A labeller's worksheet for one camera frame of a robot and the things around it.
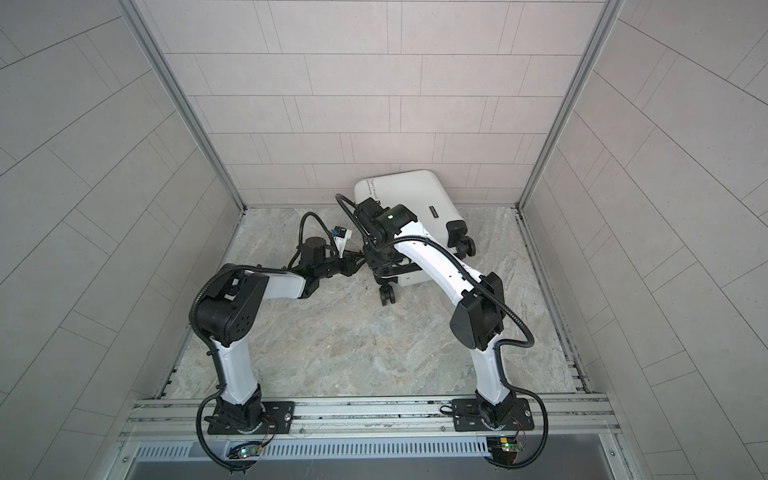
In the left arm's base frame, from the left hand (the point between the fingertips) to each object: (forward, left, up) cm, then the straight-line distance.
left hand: (372, 252), depth 94 cm
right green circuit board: (-49, -35, -6) cm, 60 cm away
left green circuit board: (-51, +24, -3) cm, 56 cm away
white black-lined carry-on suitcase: (+16, -16, +10) cm, 25 cm away
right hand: (-9, -3, +8) cm, 12 cm away
